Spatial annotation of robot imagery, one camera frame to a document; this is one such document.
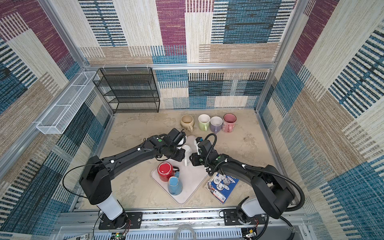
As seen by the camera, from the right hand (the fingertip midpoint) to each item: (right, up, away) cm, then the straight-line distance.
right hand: (192, 159), depth 87 cm
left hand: (-5, +4, -3) cm, 7 cm away
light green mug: (+8, +22, +16) cm, 28 cm away
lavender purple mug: (+17, +20, +22) cm, 34 cm away
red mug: (-14, -5, -6) cm, 16 cm away
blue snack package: (+16, -13, -6) cm, 21 cm away
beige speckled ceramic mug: (-4, +22, +20) cm, 30 cm away
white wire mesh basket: (-64, +22, -16) cm, 69 cm away
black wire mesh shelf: (-47, +45, +23) cm, 69 cm away
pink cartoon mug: (+24, +21, +12) cm, 34 cm away
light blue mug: (-9, -11, -9) cm, 17 cm away
